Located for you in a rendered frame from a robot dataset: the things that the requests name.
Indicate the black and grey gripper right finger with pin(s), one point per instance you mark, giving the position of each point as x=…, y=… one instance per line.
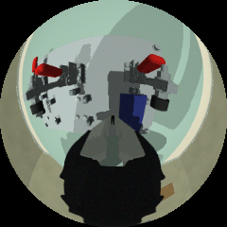
x=133, y=146

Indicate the dark blue flat plate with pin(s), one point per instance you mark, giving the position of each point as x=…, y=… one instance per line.
x=131, y=109

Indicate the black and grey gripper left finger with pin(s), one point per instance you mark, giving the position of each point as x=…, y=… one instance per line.
x=92, y=145

